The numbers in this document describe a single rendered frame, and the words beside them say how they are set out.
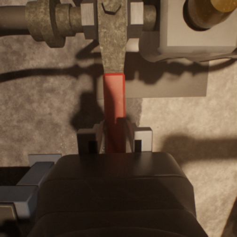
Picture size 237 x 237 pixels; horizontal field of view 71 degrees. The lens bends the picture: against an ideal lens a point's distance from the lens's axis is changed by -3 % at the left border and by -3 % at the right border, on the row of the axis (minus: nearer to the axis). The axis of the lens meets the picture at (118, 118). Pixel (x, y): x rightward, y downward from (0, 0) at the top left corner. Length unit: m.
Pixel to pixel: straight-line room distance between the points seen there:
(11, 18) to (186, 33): 0.18
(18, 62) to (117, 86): 0.60
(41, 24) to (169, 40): 0.13
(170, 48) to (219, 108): 0.60
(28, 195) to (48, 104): 0.32
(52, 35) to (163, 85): 0.51
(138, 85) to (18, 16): 0.49
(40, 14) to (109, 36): 0.07
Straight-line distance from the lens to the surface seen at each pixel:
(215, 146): 0.82
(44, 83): 0.69
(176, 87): 0.67
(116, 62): 0.17
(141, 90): 0.64
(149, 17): 0.21
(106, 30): 0.17
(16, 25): 0.22
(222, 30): 0.21
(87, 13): 0.20
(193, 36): 0.20
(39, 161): 0.79
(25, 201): 0.59
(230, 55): 0.26
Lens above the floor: 0.64
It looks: 75 degrees down
